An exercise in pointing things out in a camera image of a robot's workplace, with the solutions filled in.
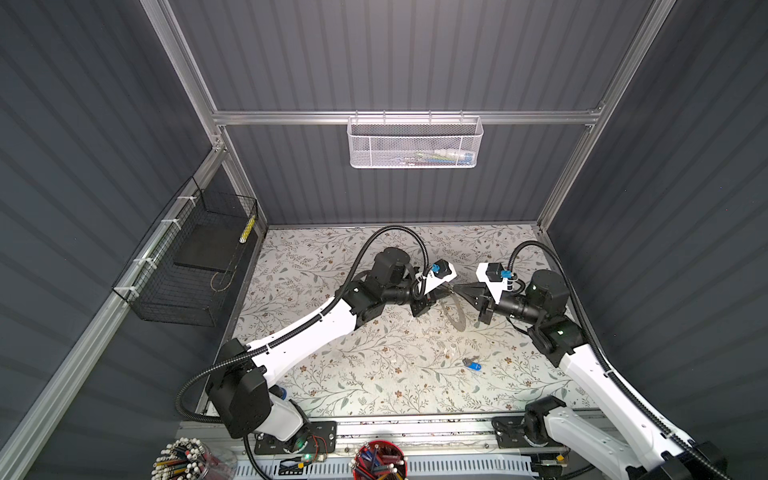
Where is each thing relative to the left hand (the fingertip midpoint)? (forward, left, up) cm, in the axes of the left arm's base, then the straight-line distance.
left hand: (448, 288), depth 72 cm
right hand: (-2, -2, +2) cm, 3 cm away
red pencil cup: (-32, +18, -15) cm, 40 cm away
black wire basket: (+8, +65, +1) cm, 65 cm away
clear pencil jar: (-30, +54, -9) cm, 63 cm away
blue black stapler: (-14, +45, -26) cm, 54 cm away
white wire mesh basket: (+76, 0, -3) cm, 76 cm away
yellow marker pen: (+24, +53, +1) cm, 58 cm away
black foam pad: (+14, +59, +4) cm, 61 cm away
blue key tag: (-10, -10, -25) cm, 29 cm away
